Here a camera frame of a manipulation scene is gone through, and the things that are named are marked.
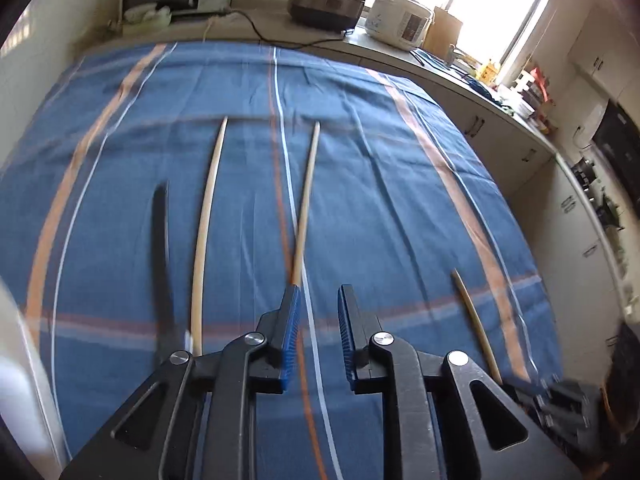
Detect gas stove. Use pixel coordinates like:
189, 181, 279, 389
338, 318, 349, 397
570, 155, 628, 233

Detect white kitchen counter cabinets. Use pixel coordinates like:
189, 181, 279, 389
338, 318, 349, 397
345, 35, 640, 311

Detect wooden chopstick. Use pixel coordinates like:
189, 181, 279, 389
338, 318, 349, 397
450, 268, 504, 386
290, 121, 322, 291
190, 116, 230, 357

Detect blue plaid tablecloth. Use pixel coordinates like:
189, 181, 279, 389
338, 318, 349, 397
0, 41, 566, 480

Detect white bowl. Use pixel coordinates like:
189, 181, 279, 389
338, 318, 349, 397
0, 285, 66, 461

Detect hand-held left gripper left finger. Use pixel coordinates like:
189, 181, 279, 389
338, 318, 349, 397
59, 285, 302, 480

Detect clear plastic spoon black handle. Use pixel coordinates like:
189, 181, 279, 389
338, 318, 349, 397
151, 184, 193, 356

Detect black rice cooker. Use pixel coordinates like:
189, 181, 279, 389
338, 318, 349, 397
287, 0, 368, 31

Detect black power cable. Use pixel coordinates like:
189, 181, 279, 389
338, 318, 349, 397
202, 10, 348, 47

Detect white rice cooker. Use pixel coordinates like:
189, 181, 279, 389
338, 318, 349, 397
365, 0, 435, 51

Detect pale green tray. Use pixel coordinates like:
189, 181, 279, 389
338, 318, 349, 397
121, 4, 173, 28

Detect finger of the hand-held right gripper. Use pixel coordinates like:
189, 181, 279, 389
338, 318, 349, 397
506, 377, 555, 402

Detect wooden cutting board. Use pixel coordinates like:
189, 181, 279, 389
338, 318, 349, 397
422, 5, 463, 61

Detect blue rag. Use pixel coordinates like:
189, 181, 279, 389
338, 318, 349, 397
465, 72, 506, 106

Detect countertop dish rack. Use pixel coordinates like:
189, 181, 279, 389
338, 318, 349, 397
510, 65, 557, 131

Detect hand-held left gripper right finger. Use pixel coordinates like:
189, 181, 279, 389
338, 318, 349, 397
337, 284, 583, 480

